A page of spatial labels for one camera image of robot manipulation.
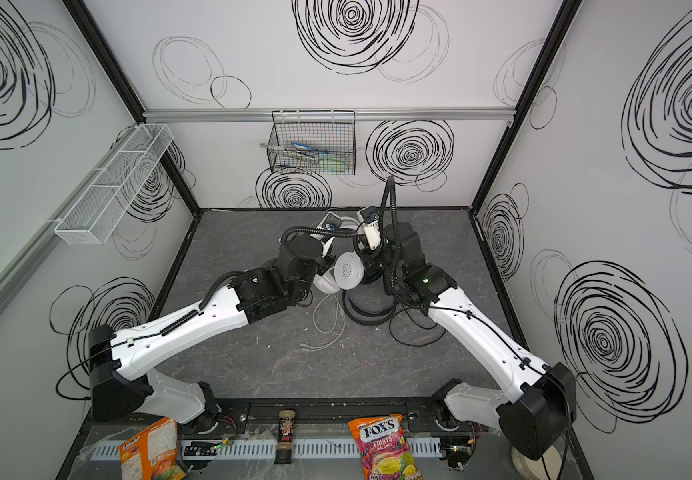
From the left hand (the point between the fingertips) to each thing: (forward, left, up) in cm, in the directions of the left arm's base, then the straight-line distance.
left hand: (320, 231), depth 69 cm
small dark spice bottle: (-38, +7, -30) cm, 49 cm away
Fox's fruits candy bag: (-40, -16, -29) cm, 52 cm away
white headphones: (-4, -7, -13) cm, 15 cm away
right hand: (+2, -9, -3) cm, 10 cm away
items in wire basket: (+27, +1, 0) cm, 27 cm away
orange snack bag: (-42, +36, -29) cm, 63 cm away
